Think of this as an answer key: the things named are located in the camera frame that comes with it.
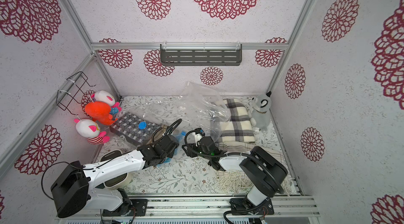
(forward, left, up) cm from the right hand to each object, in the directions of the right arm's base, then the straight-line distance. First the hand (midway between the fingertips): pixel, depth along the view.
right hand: (183, 145), depth 85 cm
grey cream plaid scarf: (+17, -32, -7) cm, 37 cm away
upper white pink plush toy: (+26, +50, +12) cm, 58 cm away
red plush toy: (+15, +48, +10) cm, 52 cm away
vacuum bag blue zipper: (+11, +32, -2) cm, 34 cm away
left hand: (0, +9, 0) cm, 9 cm away
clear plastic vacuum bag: (+32, -5, -10) cm, 34 cm away
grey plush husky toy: (+22, -44, +2) cm, 50 cm away
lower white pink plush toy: (+2, +46, +11) cm, 48 cm away
